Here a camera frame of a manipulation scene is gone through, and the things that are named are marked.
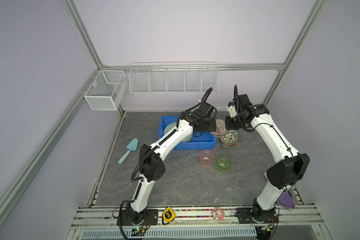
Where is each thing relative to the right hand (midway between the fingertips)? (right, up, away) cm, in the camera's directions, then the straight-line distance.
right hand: (228, 126), depth 83 cm
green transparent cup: (-1, -23, +8) cm, 24 cm away
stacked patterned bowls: (+4, -10, +14) cm, 17 cm away
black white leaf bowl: (+7, -5, +14) cm, 16 cm away
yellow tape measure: (-33, -44, -10) cm, 56 cm away
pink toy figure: (-8, -43, -10) cm, 45 cm away
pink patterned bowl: (-3, -2, +3) cm, 4 cm away
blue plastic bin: (-10, -11, +21) cm, 26 cm away
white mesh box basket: (-78, +25, +19) cm, 84 cm away
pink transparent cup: (-11, -20, +11) cm, 25 cm away
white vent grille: (-4, -51, -12) cm, 52 cm away
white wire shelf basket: (-34, +33, +17) cm, 50 cm away
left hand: (-8, -1, -1) cm, 8 cm away
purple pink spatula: (+30, -39, -4) cm, 50 cm away
